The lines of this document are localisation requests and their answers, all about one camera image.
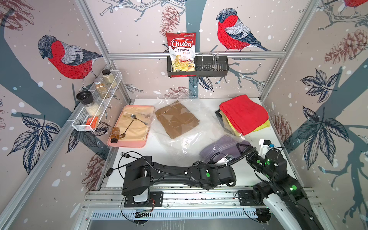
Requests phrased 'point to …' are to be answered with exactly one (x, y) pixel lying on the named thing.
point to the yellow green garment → (266, 124)
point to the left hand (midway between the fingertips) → (221, 165)
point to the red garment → (244, 113)
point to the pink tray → (143, 144)
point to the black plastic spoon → (110, 170)
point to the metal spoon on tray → (133, 116)
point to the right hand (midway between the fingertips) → (239, 147)
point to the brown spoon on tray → (123, 135)
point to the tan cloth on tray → (134, 123)
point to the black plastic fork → (126, 155)
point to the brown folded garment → (176, 119)
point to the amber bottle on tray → (115, 134)
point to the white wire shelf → (85, 120)
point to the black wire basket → (204, 66)
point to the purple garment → (216, 150)
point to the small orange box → (94, 122)
